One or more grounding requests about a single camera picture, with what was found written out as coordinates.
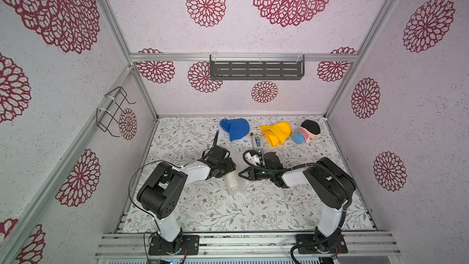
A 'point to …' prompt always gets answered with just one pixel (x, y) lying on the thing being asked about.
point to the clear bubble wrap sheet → (234, 184)
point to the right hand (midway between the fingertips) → (238, 173)
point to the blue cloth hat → (237, 128)
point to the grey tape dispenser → (258, 142)
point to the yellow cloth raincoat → (276, 133)
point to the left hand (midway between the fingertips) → (232, 167)
